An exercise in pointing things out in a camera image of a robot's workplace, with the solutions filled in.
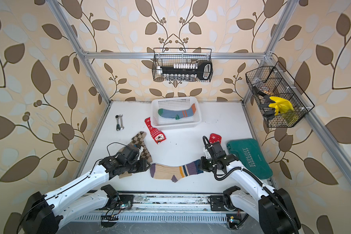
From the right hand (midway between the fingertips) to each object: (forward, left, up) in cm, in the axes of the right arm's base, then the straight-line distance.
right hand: (198, 166), depth 83 cm
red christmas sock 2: (+20, -14, -3) cm, 25 cm away
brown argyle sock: (+20, +38, 0) cm, 43 cm away
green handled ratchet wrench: (+32, +55, -2) cm, 64 cm away
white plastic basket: (+49, +11, +3) cm, 50 cm away
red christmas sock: (+26, +27, -3) cm, 37 cm away
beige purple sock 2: (-1, +23, -3) cm, 23 cm away
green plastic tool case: (+4, -31, +1) cm, 32 cm away
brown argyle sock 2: (-6, +37, +8) cm, 39 cm away
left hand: (+1, +29, +4) cm, 29 cm away
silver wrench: (+42, +56, -3) cm, 70 cm away
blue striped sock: (+40, +11, 0) cm, 42 cm away
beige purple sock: (-1, +20, -3) cm, 20 cm away
